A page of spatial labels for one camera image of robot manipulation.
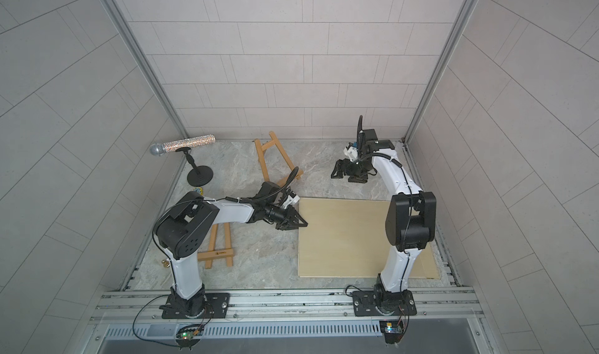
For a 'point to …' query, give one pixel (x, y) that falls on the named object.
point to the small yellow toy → (200, 190)
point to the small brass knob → (166, 263)
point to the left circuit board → (189, 336)
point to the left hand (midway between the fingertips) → (307, 225)
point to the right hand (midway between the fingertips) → (341, 173)
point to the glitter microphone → (157, 149)
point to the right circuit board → (392, 330)
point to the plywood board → (347, 238)
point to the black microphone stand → (199, 176)
